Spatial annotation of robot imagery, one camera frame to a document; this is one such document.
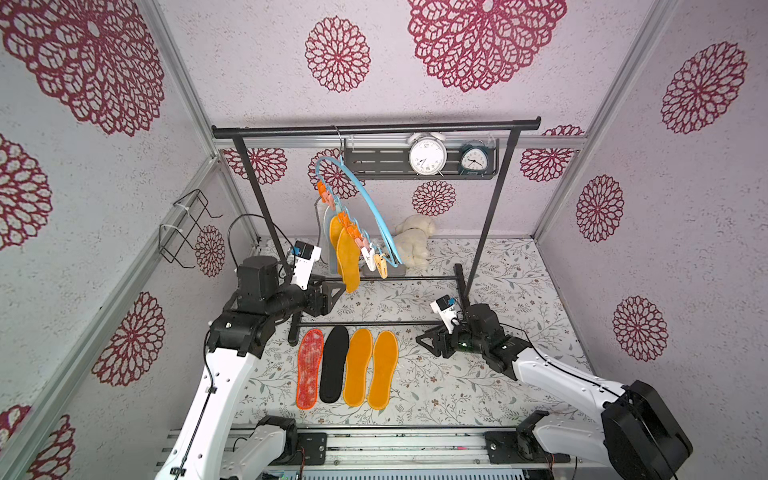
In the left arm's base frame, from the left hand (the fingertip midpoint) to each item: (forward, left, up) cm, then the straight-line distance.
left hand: (332, 285), depth 69 cm
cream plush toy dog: (+37, -21, -23) cm, 49 cm away
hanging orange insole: (+13, -2, +1) cm, 13 cm away
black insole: (-5, +4, -31) cm, 31 cm away
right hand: (-4, -22, -19) cm, 29 cm away
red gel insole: (-4, +11, -30) cm, 32 cm away
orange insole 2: (-7, -12, -31) cm, 34 cm away
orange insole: (-4, -4, -30) cm, 31 cm away
